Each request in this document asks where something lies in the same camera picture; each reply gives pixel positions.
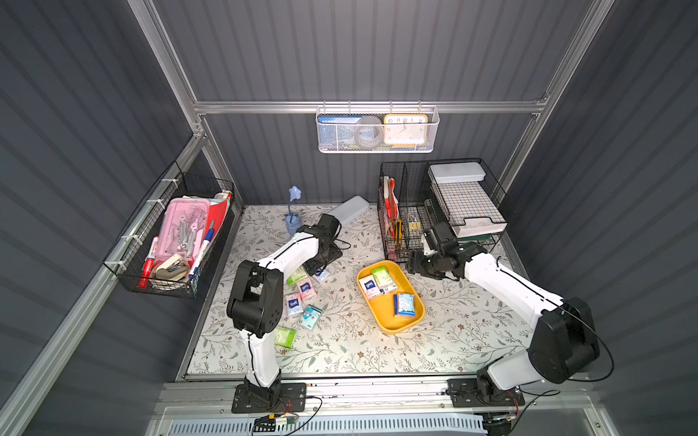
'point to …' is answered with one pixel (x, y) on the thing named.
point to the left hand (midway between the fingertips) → (330, 260)
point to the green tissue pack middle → (300, 273)
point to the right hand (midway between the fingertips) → (419, 265)
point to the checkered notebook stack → (466, 200)
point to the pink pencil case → (183, 227)
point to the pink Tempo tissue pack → (294, 304)
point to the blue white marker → (208, 236)
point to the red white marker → (148, 265)
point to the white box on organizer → (453, 172)
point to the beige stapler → (175, 269)
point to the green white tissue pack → (383, 277)
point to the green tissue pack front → (284, 337)
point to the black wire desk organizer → (414, 196)
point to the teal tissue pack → (310, 316)
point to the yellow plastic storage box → (382, 305)
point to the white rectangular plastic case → (350, 208)
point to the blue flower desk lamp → (293, 219)
